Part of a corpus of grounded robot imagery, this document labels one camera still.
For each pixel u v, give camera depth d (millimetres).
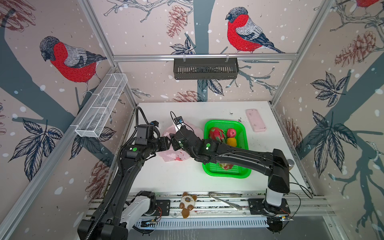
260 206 729
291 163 776
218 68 1070
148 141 598
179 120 600
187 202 728
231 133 951
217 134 922
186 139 502
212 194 792
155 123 694
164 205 745
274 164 504
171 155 860
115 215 387
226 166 797
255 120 1102
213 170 815
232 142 920
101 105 790
